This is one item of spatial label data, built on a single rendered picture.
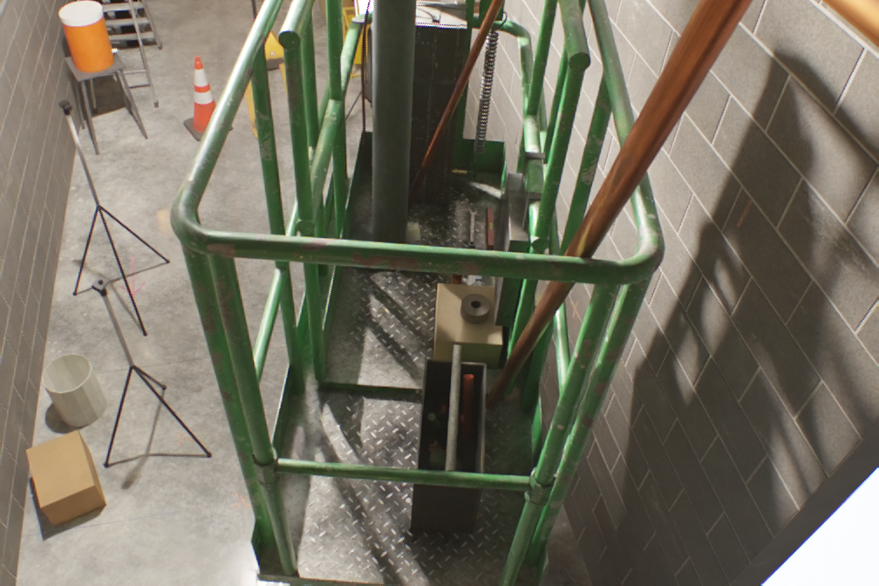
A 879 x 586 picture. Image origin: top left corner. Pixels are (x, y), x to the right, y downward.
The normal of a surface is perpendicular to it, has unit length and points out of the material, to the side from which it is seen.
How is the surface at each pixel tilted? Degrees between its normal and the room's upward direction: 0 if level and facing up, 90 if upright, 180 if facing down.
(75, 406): 90
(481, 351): 90
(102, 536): 0
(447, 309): 0
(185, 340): 0
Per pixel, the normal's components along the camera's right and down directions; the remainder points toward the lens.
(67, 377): 0.67, 0.56
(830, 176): -0.97, 0.13
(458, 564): 0.06, -0.69
